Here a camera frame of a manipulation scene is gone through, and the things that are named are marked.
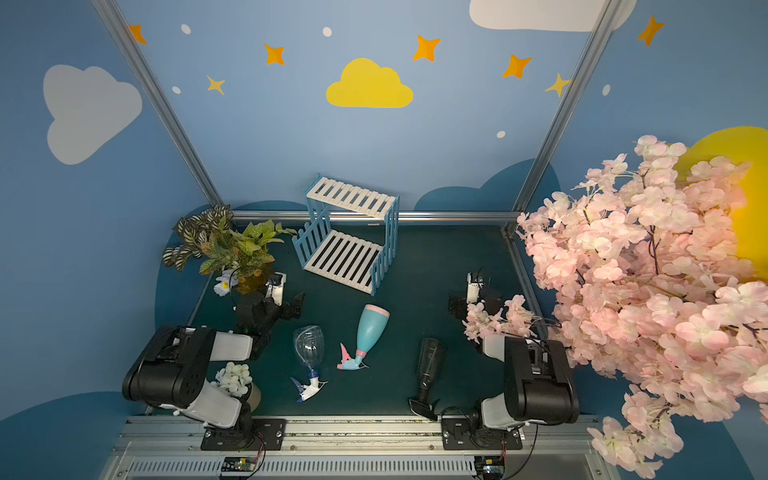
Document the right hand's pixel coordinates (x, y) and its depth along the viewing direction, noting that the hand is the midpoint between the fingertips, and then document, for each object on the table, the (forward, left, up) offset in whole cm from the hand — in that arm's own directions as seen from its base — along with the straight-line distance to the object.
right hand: (469, 291), depth 95 cm
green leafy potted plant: (-6, +67, +21) cm, 70 cm away
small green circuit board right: (-46, -1, -8) cm, 47 cm away
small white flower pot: (-34, +61, +8) cm, 70 cm away
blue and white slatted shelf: (+26, +43, -4) cm, 50 cm away
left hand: (-3, +58, +2) cm, 59 cm away
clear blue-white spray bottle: (-21, +48, +2) cm, 52 cm away
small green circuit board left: (-50, +60, -7) cm, 78 cm away
